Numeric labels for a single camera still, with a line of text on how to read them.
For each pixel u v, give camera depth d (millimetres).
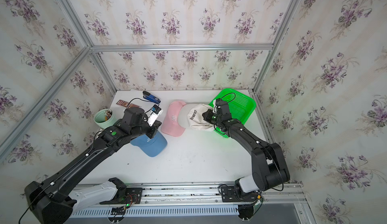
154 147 876
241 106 1075
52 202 366
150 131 658
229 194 731
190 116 895
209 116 776
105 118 882
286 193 748
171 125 956
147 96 1128
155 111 628
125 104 1110
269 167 429
